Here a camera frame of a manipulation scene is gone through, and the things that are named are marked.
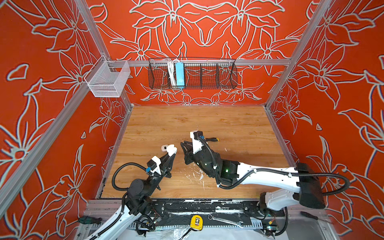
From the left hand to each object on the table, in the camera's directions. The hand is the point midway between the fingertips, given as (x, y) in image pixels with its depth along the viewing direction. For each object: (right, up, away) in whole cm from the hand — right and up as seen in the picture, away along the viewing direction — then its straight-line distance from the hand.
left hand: (171, 153), depth 67 cm
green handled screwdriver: (-40, -32, +3) cm, 52 cm away
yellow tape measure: (+12, -33, +2) cm, 35 cm away
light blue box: (+2, +43, +23) cm, 49 cm away
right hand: (+3, +5, -1) cm, 6 cm away
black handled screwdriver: (+69, -32, +4) cm, 77 cm away
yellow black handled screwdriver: (+23, +2, +31) cm, 39 cm away
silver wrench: (+19, -32, +4) cm, 38 cm away
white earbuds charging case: (0, +2, -1) cm, 2 cm away
